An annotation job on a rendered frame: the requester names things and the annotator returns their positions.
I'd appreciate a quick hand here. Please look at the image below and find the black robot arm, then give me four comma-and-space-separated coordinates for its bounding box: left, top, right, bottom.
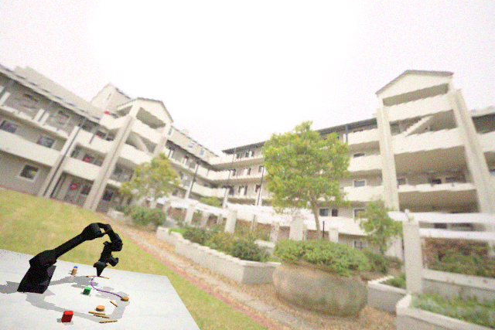
27, 223, 124, 280

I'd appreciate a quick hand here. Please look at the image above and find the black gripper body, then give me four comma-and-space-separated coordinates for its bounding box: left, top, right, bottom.
93, 251, 111, 269

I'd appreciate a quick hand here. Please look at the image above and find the small red cube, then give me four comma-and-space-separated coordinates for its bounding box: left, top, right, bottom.
61, 311, 73, 323

